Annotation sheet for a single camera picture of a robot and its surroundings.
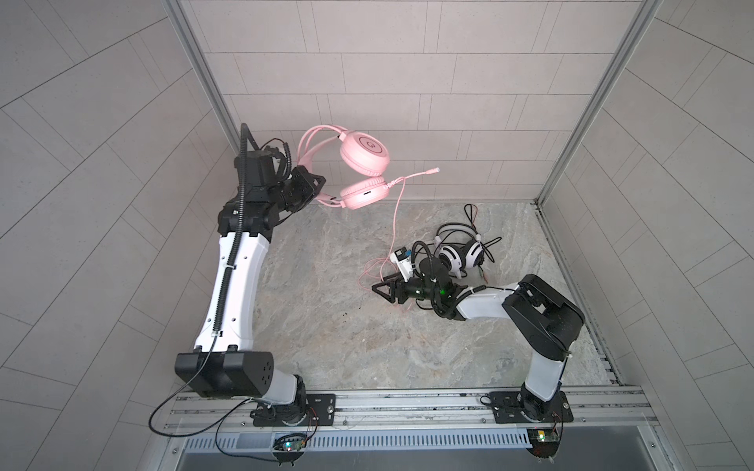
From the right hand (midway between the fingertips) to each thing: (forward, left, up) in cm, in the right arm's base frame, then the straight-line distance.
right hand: (378, 288), depth 84 cm
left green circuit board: (-35, +21, -6) cm, 41 cm away
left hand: (+12, +9, +33) cm, 36 cm away
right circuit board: (-37, -37, -11) cm, 54 cm away
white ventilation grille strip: (-36, -23, -10) cm, 44 cm away
